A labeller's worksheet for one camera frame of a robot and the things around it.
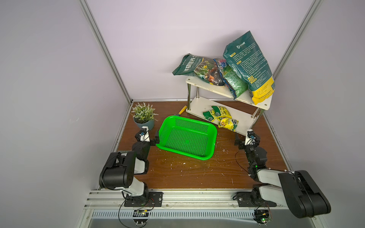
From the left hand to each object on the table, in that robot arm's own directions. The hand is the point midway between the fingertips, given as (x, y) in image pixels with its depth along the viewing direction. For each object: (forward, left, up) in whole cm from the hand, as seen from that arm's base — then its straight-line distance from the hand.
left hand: (152, 129), depth 87 cm
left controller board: (-42, +2, -16) cm, 45 cm away
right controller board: (-43, -60, -12) cm, 74 cm away
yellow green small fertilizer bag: (+15, -44, -2) cm, 46 cm away
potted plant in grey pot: (+8, +6, +4) cm, 11 cm away
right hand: (-2, -58, +3) cm, 58 cm away
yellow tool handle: (+26, -18, -12) cm, 34 cm away
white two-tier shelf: (+17, -66, -7) cm, 69 cm away
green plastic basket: (+2, -22, -12) cm, 25 cm away
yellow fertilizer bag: (+7, -50, -2) cm, 50 cm away
